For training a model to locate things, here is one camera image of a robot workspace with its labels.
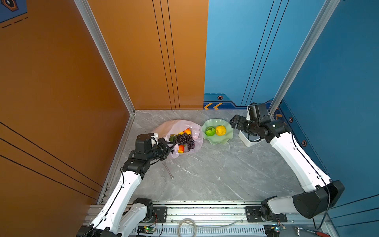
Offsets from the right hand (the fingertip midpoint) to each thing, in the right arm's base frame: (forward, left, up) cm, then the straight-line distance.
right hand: (235, 123), depth 77 cm
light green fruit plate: (+7, +7, -24) cm, 26 cm away
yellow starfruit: (+12, +4, -22) cm, 25 cm away
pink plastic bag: (+3, +33, -6) cm, 34 cm away
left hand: (-9, +31, -4) cm, 32 cm away
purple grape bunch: (+5, +28, -21) cm, 35 cm away
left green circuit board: (-43, +46, -28) cm, 69 cm away
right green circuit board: (-43, -16, -29) cm, 55 cm away
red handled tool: (-45, -37, -28) cm, 65 cm away
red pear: (+13, +27, -22) cm, 37 cm away
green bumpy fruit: (+11, +12, -20) cm, 25 cm away
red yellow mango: (0, +31, -24) cm, 39 cm away
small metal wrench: (-18, +36, -27) cm, 48 cm away
